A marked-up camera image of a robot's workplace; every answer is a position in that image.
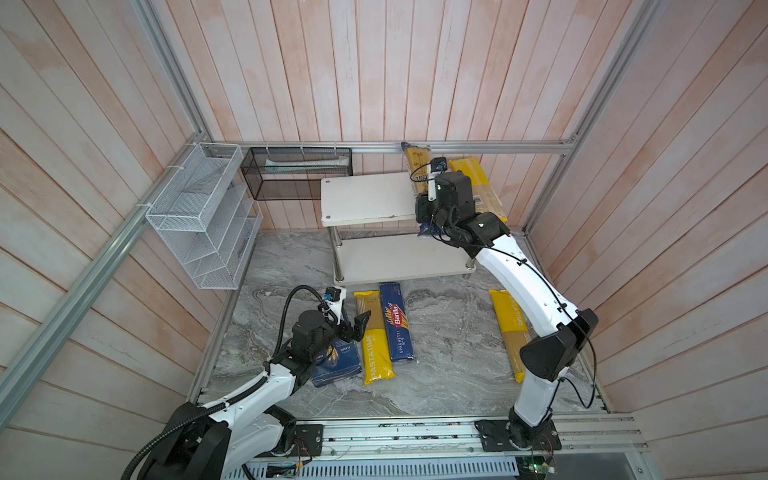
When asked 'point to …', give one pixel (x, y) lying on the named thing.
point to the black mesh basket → (293, 173)
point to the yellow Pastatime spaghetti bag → (377, 359)
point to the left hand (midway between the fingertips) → (357, 312)
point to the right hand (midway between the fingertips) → (422, 194)
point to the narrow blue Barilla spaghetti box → (397, 327)
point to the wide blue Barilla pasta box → (339, 360)
